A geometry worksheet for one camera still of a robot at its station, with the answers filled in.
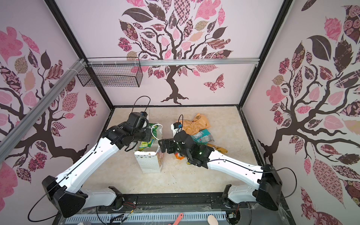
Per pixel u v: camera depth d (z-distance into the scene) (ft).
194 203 2.44
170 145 2.04
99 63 2.96
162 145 2.04
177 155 2.89
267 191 1.26
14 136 1.68
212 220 2.21
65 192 1.25
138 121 1.83
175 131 2.11
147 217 2.29
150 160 2.32
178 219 2.27
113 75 3.99
